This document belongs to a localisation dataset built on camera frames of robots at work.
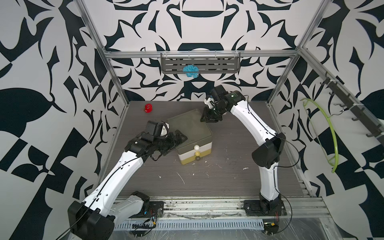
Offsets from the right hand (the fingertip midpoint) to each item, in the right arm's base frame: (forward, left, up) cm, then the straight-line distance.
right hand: (201, 117), depth 82 cm
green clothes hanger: (-27, -55, +1) cm, 62 cm away
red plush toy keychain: (+24, +37, -18) cm, 48 cm away
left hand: (-13, +10, 0) cm, 17 cm away
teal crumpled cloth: (+28, +5, +11) cm, 30 cm away
